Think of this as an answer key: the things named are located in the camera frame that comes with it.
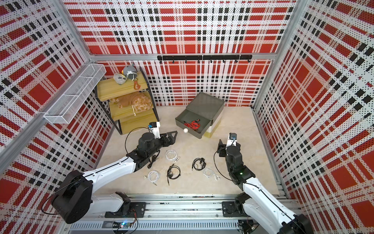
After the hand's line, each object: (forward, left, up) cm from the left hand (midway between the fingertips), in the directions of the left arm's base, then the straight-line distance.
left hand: (174, 132), depth 84 cm
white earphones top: (-6, +3, -17) cm, 18 cm away
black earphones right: (-12, -14, -18) cm, 26 cm away
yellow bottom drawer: (+7, -21, -14) cm, 26 cm away
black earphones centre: (-17, +1, -18) cm, 25 cm away
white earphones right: (-18, -20, -18) cm, 32 cm away
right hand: (-5, -31, -1) cm, 32 cm away
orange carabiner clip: (+23, +23, +16) cm, 36 cm away
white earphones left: (-20, +13, -17) cm, 29 cm away
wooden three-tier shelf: (+23, +42, -16) cm, 51 cm away
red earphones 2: (+7, -14, -3) cm, 16 cm away
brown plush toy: (+18, +23, +9) cm, 31 cm away
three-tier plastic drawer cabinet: (+6, -2, -4) cm, 8 cm away
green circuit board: (-43, +22, -16) cm, 51 cm away
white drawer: (+10, -24, -5) cm, 27 cm away
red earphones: (+7, -10, -2) cm, 12 cm away
